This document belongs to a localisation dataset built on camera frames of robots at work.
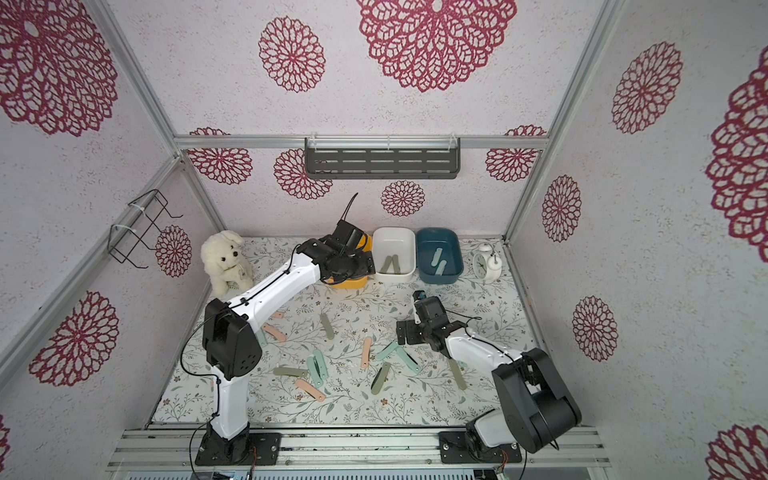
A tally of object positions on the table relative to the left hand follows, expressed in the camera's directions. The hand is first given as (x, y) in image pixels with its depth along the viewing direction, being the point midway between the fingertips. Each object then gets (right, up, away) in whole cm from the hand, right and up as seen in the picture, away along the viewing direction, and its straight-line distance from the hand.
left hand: (363, 270), depth 89 cm
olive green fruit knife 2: (+7, +2, +22) cm, 23 cm away
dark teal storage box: (+24, +11, +28) cm, 38 cm away
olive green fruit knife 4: (-21, -30, -1) cm, 37 cm away
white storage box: (+11, +12, +35) cm, 38 cm away
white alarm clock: (+41, +1, +11) cm, 42 cm away
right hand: (+14, -17, +3) cm, 22 cm away
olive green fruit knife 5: (+5, -31, -3) cm, 31 cm away
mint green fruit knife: (+26, +5, +25) cm, 36 cm away
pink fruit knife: (+1, -25, +1) cm, 25 cm away
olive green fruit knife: (+11, +1, +24) cm, 27 cm away
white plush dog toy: (-43, +2, +4) cm, 44 cm away
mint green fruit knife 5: (+7, -24, +1) cm, 25 cm away
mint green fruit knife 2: (+28, +1, +22) cm, 35 cm away
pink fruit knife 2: (-15, -33, -5) cm, 37 cm away
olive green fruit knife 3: (-12, -18, +9) cm, 23 cm away
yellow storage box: (+2, +7, -15) cm, 17 cm away
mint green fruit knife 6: (+13, -27, 0) cm, 30 cm away
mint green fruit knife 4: (-13, -28, -1) cm, 31 cm away
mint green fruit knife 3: (-13, -29, -1) cm, 32 cm away
